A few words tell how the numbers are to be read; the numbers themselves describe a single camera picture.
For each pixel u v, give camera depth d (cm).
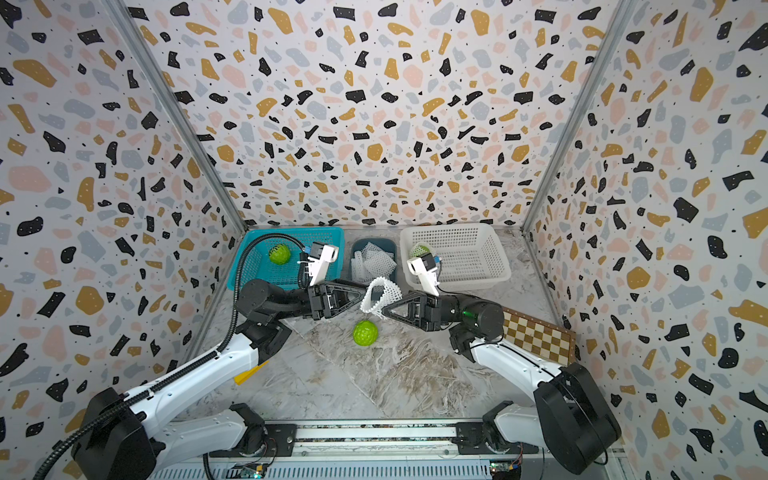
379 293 51
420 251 103
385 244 111
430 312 55
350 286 56
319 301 54
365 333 86
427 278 58
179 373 46
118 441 38
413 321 57
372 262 105
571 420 42
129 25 71
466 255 113
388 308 57
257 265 107
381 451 73
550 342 89
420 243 105
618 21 72
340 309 55
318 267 57
